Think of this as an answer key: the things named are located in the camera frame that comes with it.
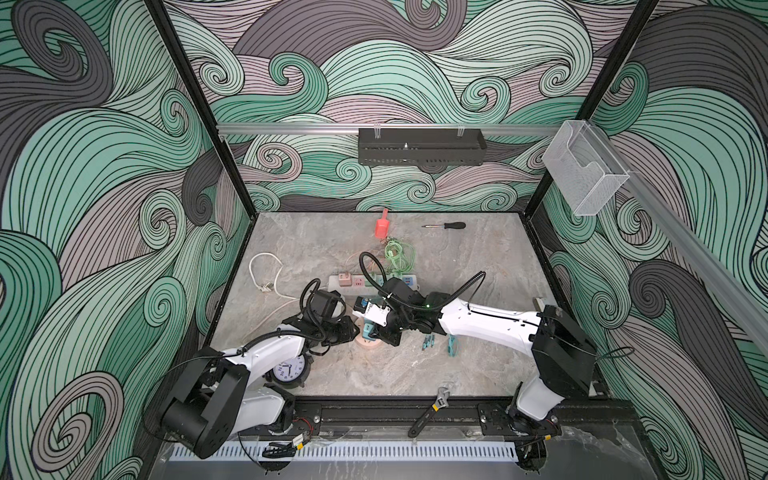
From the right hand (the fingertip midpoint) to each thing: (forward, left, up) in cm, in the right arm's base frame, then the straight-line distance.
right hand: (372, 328), depth 81 cm
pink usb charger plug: (+16, +9, -1) cm, 19 cm away
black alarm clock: (-11, +22, -5) cm, 25 cm away
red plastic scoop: (+45, -3, -8) cm, 46 cm away
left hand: (+2, +5, -6) cm, 8 cm away
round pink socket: (-2, +2, -5) cm, 6 cm away
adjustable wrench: (-16, -18, -8) cm, 26 cm away
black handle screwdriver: (+47, -29, -9) cm, 56 cm away
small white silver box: (+11, -52, -7) cm, 54 cm away
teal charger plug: (-1, +2, +2) cm, 3 cm away
